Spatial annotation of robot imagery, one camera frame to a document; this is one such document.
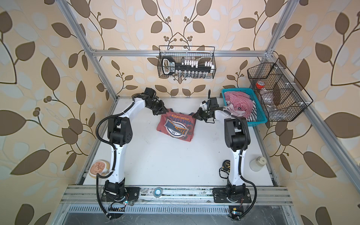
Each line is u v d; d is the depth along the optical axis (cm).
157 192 76
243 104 103
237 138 57
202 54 91
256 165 77
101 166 83
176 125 99
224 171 83
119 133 62
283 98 73
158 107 91
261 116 98
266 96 71
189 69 83
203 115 92
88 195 76
